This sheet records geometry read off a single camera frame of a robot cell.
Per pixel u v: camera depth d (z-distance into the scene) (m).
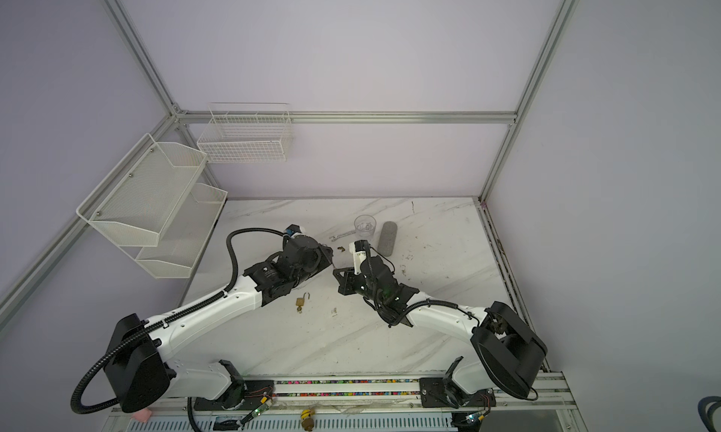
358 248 0.73
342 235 1.09
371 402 0.73
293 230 0.73
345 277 0.75
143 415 0.69
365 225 1.09
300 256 0.60
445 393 0.65
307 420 0.69
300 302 0.91
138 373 0.39
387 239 1.05
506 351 0.43
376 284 0.61
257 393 0.73
